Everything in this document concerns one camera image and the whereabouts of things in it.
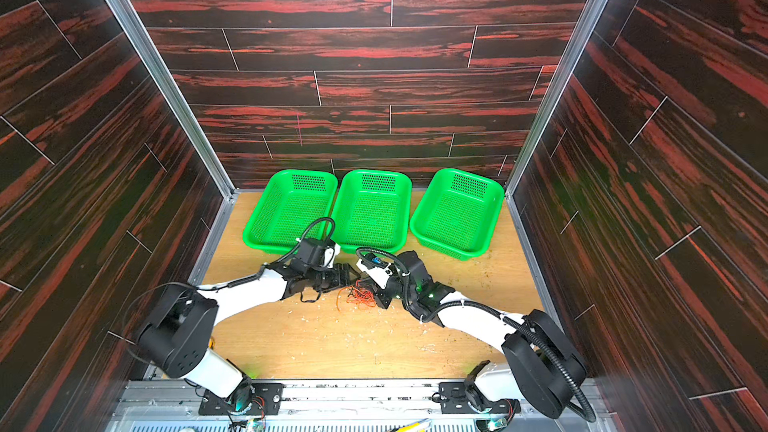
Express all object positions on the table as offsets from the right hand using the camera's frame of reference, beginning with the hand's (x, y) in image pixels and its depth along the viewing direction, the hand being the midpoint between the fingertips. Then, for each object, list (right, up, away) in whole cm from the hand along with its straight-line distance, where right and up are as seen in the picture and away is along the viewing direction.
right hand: (367, 276), depth 83 cm
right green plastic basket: (+33, +18, +30) cm, 48 cm away
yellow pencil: (+11, -33, -12) cm, 37 cm away
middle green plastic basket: (0, +20, +37) cm, 42 cm away
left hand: (-3, -2, +5) cm, 7 cm away
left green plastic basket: (-32, +22, +32) cm, 50 cm away
